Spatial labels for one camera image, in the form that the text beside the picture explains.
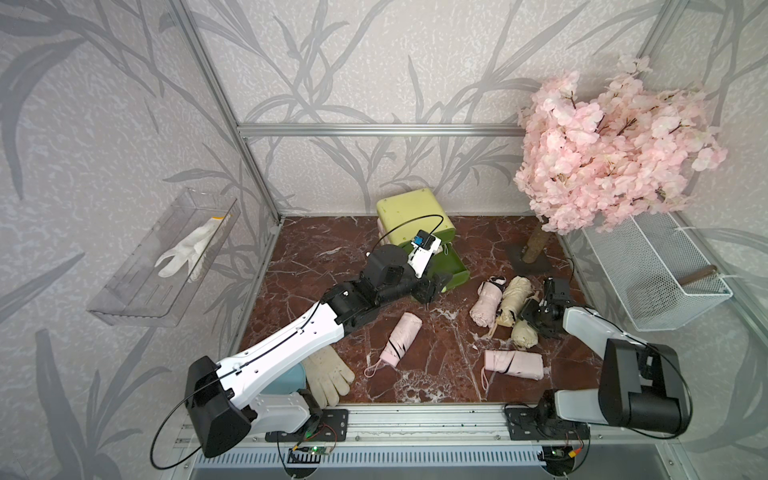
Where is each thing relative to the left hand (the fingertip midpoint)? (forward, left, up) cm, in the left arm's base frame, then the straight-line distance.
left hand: (444, 272), depth 68 cm
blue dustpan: (-16, +40, -31) cm, 53 cm away
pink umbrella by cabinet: (+5, -17, -26) cm, 31 cm away
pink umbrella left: (-2, +8, -27) cm, 29 cm away
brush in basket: (-2, -52, -5) cm, 53 cm away
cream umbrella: (+9, -26, -26) cm, 38 cm away
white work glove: (-15, +30, -30) cm, 45 cm away
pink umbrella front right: (-12, -24, -27) cm, 38 cm away
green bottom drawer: (+20, -6, -23) cm, 31 cm away
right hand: (+3, -29, -29) cm, 41 cm away
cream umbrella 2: (-4, -26, -25) cm, 36 cm away
